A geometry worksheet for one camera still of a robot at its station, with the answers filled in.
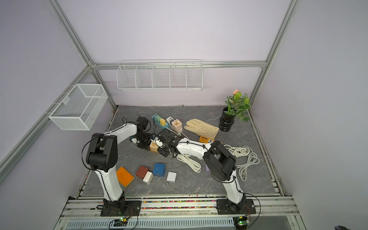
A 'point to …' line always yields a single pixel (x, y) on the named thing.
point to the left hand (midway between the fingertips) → (154, 144)
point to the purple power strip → (207, 169)
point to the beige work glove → (201, 128)
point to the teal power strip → (156, 119)
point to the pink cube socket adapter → (177, 125)
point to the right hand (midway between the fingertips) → (162, 146)
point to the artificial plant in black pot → (238, 105)
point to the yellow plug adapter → (163, 121)
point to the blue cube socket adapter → (159, 170)
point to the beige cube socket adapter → (153, 147)
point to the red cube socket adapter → (142, 172)
